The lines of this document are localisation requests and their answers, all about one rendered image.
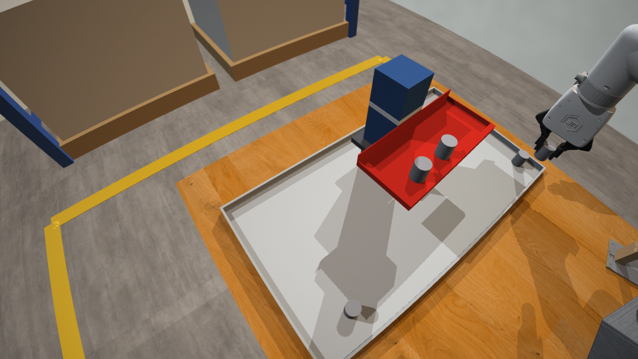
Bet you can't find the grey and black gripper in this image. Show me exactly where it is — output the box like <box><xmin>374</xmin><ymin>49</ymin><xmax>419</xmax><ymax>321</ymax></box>
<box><xmin>534</xmin><ymin>84</ymin><xmax>616</xmax><ymax>160</ymax></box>

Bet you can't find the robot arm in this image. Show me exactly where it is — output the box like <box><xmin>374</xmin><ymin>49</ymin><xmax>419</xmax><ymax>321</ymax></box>
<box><xmin>574</xmin><ymin>24</ymin><xmax>638</xmax><ymax>108</ymax></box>

